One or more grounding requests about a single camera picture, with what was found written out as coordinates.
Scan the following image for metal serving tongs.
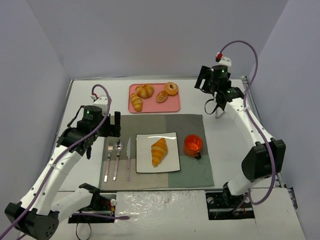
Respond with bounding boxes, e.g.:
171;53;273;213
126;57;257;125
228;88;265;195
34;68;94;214
214;107;225;120

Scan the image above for large striped croissant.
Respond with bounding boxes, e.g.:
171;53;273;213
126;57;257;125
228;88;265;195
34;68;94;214
151;138;168;167

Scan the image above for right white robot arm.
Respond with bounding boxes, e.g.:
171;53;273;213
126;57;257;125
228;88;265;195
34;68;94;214
194;65;286;197

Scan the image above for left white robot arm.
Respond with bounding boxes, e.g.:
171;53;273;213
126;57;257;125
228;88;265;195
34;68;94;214
0;105;121;240

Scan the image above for round pumpkin bread bun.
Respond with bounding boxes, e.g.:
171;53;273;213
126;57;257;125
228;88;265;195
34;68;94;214
135;84;154;99

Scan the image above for small striped croissant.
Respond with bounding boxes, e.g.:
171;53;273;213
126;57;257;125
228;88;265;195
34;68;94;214
130;93;143;112

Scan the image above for glazed donut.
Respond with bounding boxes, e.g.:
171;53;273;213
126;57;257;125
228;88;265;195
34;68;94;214
164;82;179;96

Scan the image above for pink serving tray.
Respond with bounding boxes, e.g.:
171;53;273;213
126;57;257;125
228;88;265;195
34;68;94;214
127;82;181;114

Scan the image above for grey green placemat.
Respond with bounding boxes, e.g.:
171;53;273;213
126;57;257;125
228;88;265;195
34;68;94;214
99;114;214;192

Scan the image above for small round bun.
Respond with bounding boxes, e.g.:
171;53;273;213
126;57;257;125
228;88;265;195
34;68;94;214
155;90;168;103

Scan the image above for white square plate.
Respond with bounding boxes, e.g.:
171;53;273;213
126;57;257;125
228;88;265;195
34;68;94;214
136;132;181;174

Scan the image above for orange mug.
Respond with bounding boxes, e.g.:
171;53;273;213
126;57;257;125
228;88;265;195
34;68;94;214
183;134;203;160

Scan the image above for pink handled fork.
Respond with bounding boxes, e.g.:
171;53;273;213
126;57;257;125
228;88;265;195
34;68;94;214
103;140;114;183

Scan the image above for pink handled spoon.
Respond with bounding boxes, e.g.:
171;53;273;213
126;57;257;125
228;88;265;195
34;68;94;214
112;139;124;181

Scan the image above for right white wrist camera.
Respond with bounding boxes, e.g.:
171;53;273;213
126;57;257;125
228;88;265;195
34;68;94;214
215;52;232;68

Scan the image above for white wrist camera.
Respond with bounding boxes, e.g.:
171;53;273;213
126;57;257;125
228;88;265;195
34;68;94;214
215;52;232;68
90;93;111;116

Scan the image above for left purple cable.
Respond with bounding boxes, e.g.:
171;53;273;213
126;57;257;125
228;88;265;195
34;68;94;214
0;84;131;240

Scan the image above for purple cable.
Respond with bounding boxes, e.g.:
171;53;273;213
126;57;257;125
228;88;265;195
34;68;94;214
0;84;131;240
216;40;277;213

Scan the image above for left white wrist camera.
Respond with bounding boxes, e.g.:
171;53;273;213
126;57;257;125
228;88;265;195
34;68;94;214
90;93;111;116

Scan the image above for pink handled knife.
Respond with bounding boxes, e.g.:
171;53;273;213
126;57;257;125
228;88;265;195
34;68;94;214
126;137;131;182

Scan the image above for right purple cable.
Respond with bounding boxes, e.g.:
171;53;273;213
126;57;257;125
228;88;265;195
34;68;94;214
216;40;277;213

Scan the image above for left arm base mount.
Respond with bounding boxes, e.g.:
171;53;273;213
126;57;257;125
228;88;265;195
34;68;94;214
67;193;117;224

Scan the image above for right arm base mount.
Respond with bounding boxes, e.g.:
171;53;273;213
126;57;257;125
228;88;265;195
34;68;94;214
205;191;255;221

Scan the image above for aluminium frame rail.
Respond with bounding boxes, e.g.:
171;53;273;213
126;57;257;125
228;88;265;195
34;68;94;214
240;75;298;212

